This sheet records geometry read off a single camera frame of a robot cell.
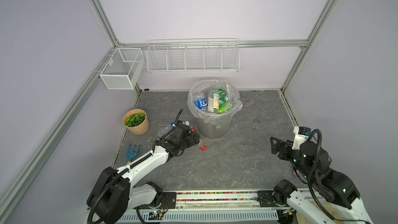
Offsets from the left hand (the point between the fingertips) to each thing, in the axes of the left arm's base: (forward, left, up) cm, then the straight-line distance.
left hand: (194, 140), depth 85 cm
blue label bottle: (+11, -5, +20) cm, 23 cm away
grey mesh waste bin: (+4, -13, +4) cm, 15 cm away
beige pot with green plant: (+13, +34, +4) cm, 36 cm away
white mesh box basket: (+47, +46, +14) cm, 67 cm away
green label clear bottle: (+9, -16, +15) cm, 24 cm away
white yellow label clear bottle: (+14, -11, +20) cm, 27 cm away
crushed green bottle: (+19, -17, +14) cm, 29 cm away
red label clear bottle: (+2, -5, -9) cm, 10 cm away
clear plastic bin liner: (+25, -6, +16) cm, 31 cm away
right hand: (-11, -38, +17) cm, 43 cm away
